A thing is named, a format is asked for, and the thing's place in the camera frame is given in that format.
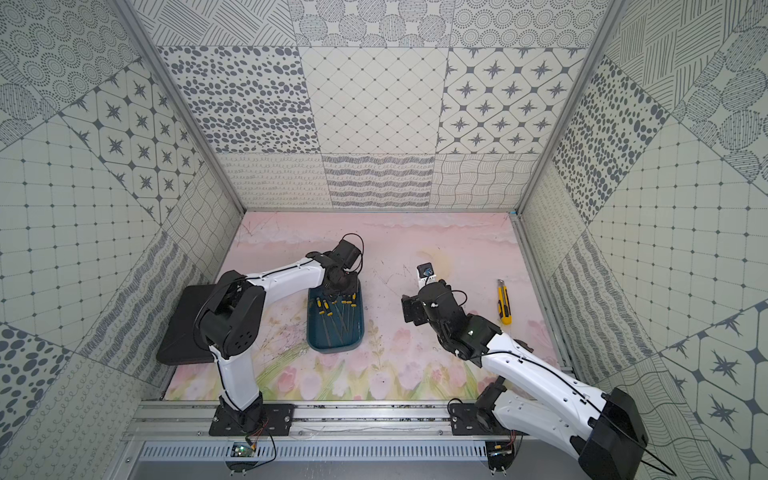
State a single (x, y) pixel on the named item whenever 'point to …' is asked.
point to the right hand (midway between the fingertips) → (421, 295)
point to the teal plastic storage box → (335, 323)
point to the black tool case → (180, 345)
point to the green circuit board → (241, 450)
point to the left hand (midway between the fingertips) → (352, 284)
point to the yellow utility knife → (504, 303)
